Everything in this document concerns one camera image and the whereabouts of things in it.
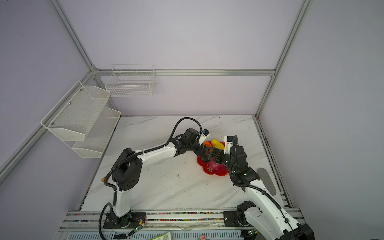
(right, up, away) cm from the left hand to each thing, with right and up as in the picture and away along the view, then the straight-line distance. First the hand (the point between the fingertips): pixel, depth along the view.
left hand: (204, 146), depth 89 cm
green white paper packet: (-18, -38, -23) cm, 48 cm away
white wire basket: (-48, +43, +7) cm, 64 cm away
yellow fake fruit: (+9, +1, +7) cm, 11 cm away
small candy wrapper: (-60, -19, -3) cm, 63 cm away
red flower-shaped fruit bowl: (0, -11, 0) cm, 11 cm away
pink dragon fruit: (+6, -12, -3) cm, 14 cm away
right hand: (+2, 0, -12) cm, 12 cm away
